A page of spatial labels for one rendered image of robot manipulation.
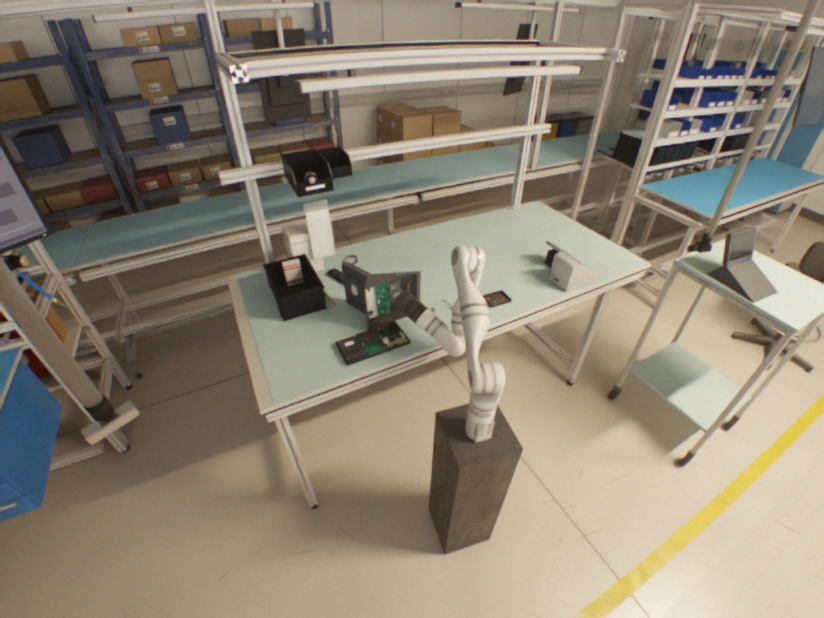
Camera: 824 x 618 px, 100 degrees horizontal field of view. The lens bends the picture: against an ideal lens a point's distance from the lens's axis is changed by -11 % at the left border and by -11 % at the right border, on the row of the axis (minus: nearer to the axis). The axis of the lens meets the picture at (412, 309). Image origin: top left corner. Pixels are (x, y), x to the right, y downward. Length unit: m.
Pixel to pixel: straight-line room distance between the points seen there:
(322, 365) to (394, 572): 1.11
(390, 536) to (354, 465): 0.45
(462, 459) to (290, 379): 0.66
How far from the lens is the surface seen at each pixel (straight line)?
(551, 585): 2.21
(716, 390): 2.88
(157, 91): 4.79
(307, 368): 1.48
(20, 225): 1.88
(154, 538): 2.53
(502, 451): 1.44
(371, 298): 1.52
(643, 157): 3.66
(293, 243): 1.87
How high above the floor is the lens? 2.06
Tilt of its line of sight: 39 degrees down
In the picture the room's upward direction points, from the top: straight up
